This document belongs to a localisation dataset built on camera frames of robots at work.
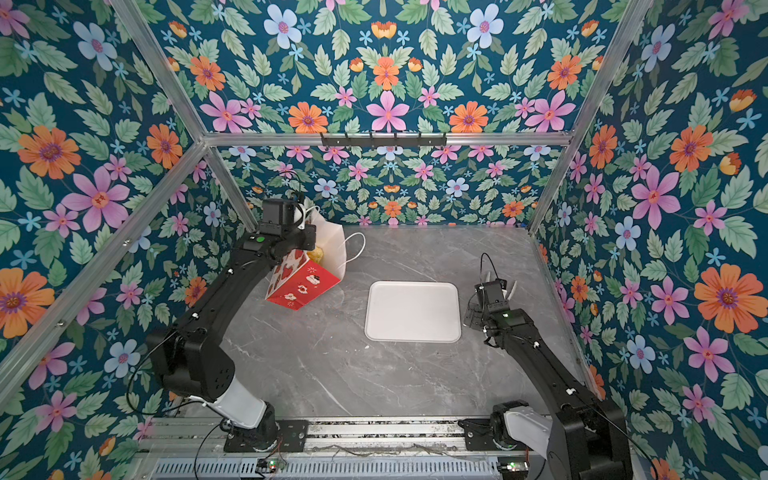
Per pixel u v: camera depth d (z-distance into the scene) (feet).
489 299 2.13
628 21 2.27
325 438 2.46
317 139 2.96
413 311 3.13
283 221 2.09
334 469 2.51
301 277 2.72
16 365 1.57
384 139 3.05
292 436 2.41
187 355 1.41
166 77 2.55
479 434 2.40
